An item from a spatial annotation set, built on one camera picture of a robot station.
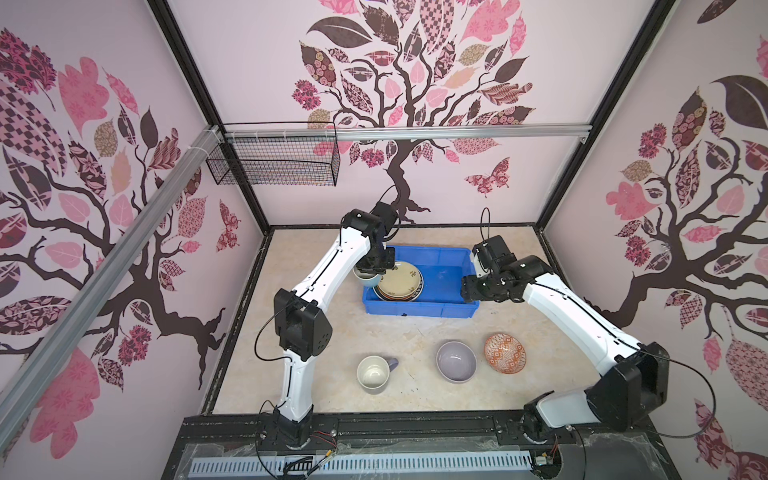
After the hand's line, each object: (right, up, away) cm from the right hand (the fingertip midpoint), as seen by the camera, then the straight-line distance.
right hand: (472, 287), depth 82 cm
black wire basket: (-60, +42, +13) cm, 74 cm away
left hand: (-25, +4, +2) cm, 26 cm away
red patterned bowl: (+11, -20, +4) cm, 23 cm away
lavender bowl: (-4, -22, +2) cm, 22 cm away
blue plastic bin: (-4, +3, +25) cm, 26 cm away
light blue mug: (-29, +2, -2) cm, 29 cm away
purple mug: (-28, -24, +1) cm, 37 cm away
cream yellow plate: (-19, 0, +18) cm, 26 cm away
